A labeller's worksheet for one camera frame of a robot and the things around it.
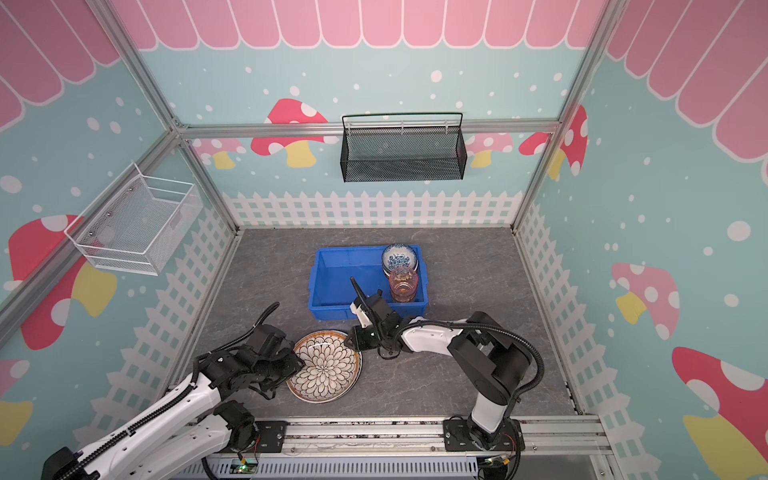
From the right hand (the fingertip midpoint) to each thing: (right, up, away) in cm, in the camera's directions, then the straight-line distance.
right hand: (344, 342), depth 85 cm
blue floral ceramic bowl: (+16, +25, +15) cm, 33 cm away
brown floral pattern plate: (-3, -8, -2) cm, 8 cm away
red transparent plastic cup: (+17, +17, +7) cm, 25 cm away
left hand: (-11, -7, -5) cm, 14 cm away
